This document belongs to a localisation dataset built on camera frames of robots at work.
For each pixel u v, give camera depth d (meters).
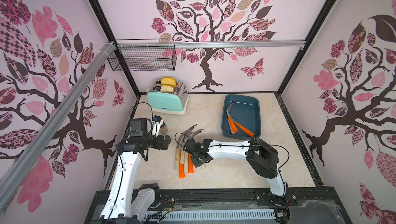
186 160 0.84
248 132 0.95
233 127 0.95
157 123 0.68
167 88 0.98
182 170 0.81
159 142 0.67
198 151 0.64
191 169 0.82
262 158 0.50
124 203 0.39
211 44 0.92
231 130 0.96
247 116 1.07
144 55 0.95
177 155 0.87
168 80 1.00
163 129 0.93
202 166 0.83
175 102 0.98
